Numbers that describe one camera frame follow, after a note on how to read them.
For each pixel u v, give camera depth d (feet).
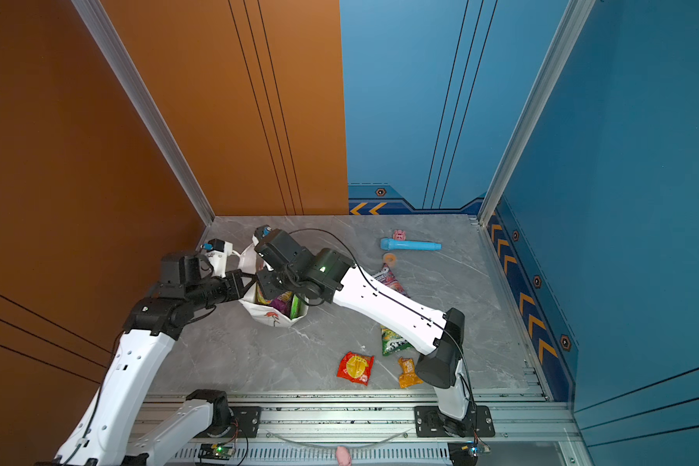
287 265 1.57
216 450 2.33
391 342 2.78
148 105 2.83
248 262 2.35
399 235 3.65
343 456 2.24
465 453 2.31
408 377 2.63
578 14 2.29
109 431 1.27
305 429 2.40
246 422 2.43
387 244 3.47
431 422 2.37
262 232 1.91
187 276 1.79
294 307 2.38
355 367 2.65
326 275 1.50
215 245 2.11
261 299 2.34
